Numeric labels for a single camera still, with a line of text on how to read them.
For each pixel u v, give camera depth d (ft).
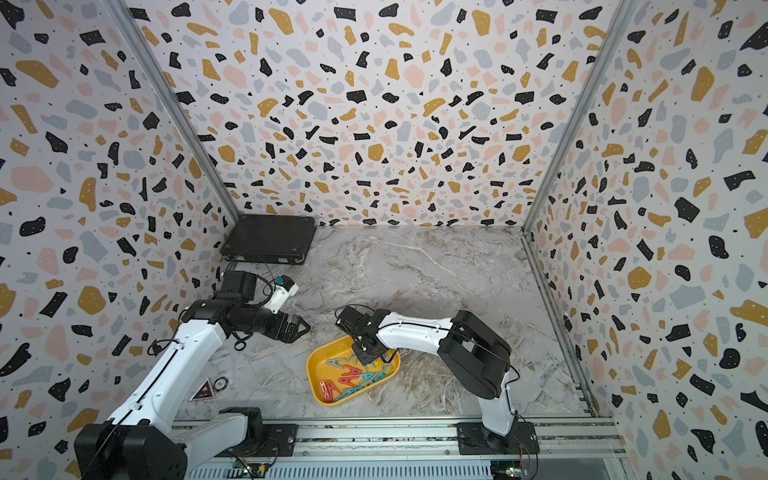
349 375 2.76
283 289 2.35
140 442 1.23
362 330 2.17
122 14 2.26
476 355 1.56
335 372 2.82
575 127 3.00
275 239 3.95
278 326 2.26
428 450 2.40
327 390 2.63
